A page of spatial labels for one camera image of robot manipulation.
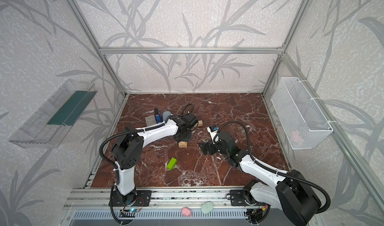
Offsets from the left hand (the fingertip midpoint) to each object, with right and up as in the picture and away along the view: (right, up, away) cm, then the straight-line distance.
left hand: (188, 134), depth 92 cm
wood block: (-3, -5, -3) cm, 7 cm away
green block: (-8, -15, -9) cm, 19 cm away
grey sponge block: (-27, +8, +9) cm, 29 cm away
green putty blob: (+11, -30, -22) cm, 39 cm away
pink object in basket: (+56, +3, -18) cm, 59 cm away
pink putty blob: (+1, -31, -24) cm, 39 cm away
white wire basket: (+51, +10, -31) cm, 60 cm away
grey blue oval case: (-18, +12, +13) cm, 25 cm away
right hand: (+11, +1, -8) cm, 13 cm away
